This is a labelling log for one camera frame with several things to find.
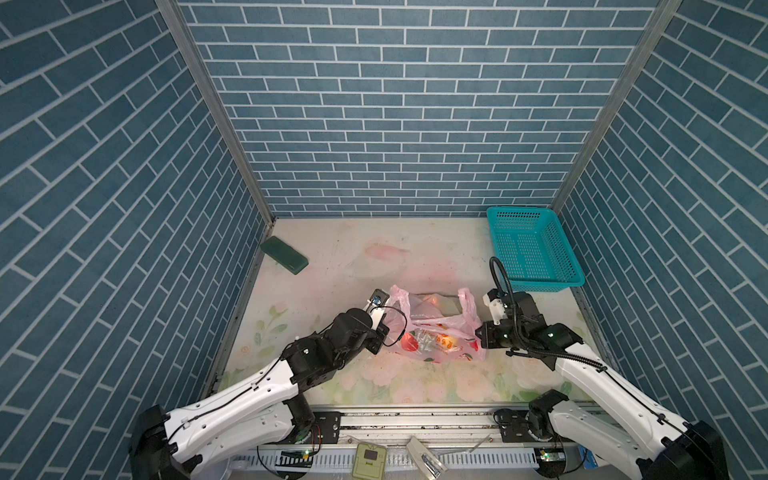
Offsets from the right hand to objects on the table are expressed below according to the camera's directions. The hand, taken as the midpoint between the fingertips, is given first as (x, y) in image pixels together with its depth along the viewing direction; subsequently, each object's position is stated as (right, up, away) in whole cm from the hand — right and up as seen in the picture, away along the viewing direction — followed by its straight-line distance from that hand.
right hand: (474, 329), depth 82 cm
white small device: (-15, -27, -14) cm, 34 cm away
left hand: (-24, +5, -7) cm, 25 cm away
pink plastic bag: (-10, +1, -1) cm, 11 cm away
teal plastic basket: (+30, +22, +30) cm, 48 cm away
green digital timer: (-28, -27, -14) cm, 41 cm away
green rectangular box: (-63, +20, +28) cm, 72 cm away
